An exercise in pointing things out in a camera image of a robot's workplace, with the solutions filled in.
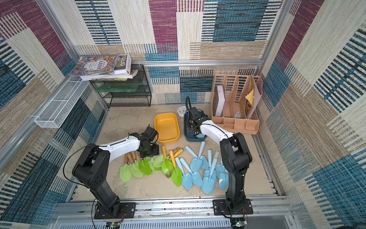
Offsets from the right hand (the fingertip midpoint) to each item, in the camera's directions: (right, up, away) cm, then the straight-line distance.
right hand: (191, 125), depth 97 cm
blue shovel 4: (+7, -20, -7) cm, 22 cm away
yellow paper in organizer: (+36, +18, -7) cm, 41 cm away
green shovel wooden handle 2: (-34, -25, -10) cm, 43 cm away
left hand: (-24, -18, -3) cm, 30 cm away
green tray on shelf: (-49, +25, +1) cm, 55 cm away
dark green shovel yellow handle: (-15, -24, -10) cm, 30 cm away
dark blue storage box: (0, -8, +1) cm, 8 cm away
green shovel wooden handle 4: (-25, -23, -8) cm, 35 cm away
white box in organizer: (+20, +15, -1) cm, 25 cm away
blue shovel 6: (+18, -31, -14) cm, 39 cm away
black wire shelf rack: (-45, +25, +19) cm, 55 cm away
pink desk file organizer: (+37, +19, +20) cm, 46 cm away
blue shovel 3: (+3, -23, -8) cm, 24 cm away
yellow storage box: (-18, 0, +14) cm, 23 cm away
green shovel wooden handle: (-39, -27, -12) cm, 49 cm away
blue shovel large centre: (+9, -32, -16) cm, 37 cm away
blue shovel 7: (+17, -26, -10) cm, 32 cm away
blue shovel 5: (+9, -27, -12) cm, 31 cm away
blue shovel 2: (+2, -30, -13) cm, 33 cm away
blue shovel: (-3, -30, -13) cm, 33 cm away
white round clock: (-7, +11, +17) cm, 21 cm away
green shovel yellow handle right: (-9, -29, -12) cm, 32 cm away
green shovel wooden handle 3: (-28, -24, -9) cm, 38 cm away
